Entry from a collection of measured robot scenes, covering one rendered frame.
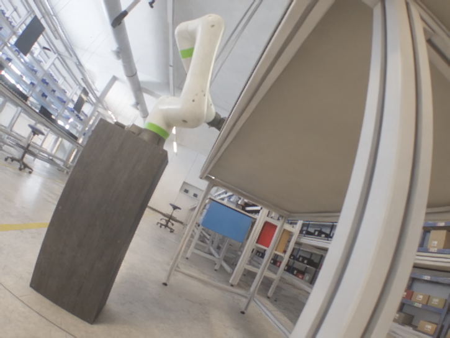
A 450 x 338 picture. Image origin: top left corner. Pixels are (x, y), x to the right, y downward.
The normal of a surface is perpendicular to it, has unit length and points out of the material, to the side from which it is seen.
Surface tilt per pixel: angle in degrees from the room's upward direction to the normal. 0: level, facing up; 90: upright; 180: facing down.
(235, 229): 90
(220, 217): 90
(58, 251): 90
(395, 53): 90
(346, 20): 180
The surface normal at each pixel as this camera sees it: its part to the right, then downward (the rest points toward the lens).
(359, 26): -0.40, 0.88
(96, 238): 0.21, -0.16
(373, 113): -0.90, -0.43
